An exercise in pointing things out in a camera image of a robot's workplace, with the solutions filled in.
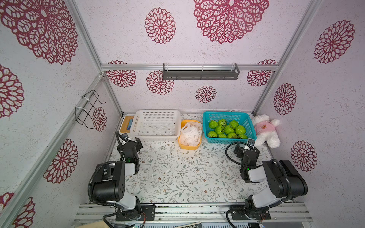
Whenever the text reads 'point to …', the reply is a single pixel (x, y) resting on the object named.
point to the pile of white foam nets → (190, 133)
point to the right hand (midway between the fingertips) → (247, 143)
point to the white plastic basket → (157, 125)
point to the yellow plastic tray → (196, 121)
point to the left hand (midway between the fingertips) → (130, 140)
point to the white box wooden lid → (127, 124)
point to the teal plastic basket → (244, 118)
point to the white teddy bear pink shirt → (265, 130)
